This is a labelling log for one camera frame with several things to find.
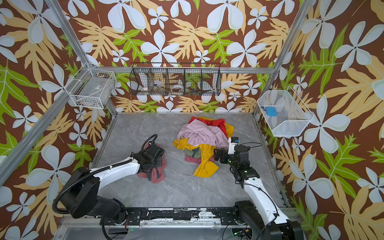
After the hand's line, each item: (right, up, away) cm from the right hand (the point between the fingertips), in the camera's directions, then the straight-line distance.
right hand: (220, 149), depth 83 cm
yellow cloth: (-6, -10, +3) cm, 12 cm away
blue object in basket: (+30, +22, +3) cm, 38 cm away
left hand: (-37, -6, +7) cm, 38 cm away
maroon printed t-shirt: (-35, -13, -2) cm, 37 cm away
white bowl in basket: (-26, +39, +15) cm, 49 cm away
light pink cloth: (-11, +9, +7) cm, 16 cm away
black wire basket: (-27, +45, +14) cm, 54 cm away
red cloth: (+4, +16, +23) cm, 29 cm away
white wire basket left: (-74, +35, +2) cm, 82 cm away
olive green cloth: (-14, -3, +9) cm, 17 cm away
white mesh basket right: (+37, +21, 0) cm, 43 cm away
